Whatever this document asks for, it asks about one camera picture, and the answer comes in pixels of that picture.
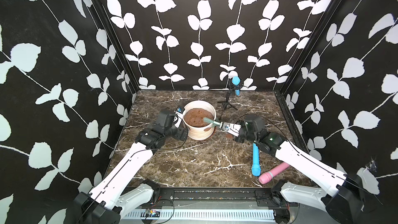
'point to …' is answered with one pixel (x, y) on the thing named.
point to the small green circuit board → (152, 213)
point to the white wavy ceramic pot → (200, 133)
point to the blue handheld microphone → (256, 166)
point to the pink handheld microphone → (267, 176)
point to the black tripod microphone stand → (231, 87)
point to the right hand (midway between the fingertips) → (228, 122)
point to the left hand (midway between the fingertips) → (181, 122)
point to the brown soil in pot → (194, 117)
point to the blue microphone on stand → (236, 80)
